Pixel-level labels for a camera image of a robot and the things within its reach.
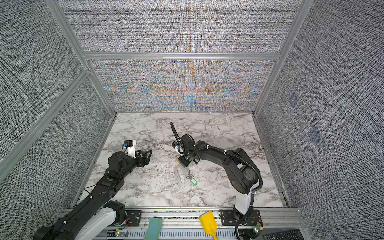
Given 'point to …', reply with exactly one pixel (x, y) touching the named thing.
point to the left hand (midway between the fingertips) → (147, 151)
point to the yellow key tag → (177, 160)
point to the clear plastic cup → (114, 146)
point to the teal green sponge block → (154, 229)
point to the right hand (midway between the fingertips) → (182, 159)
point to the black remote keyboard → (295, 234)
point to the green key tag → (194, 181)
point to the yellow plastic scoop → (209, 223)
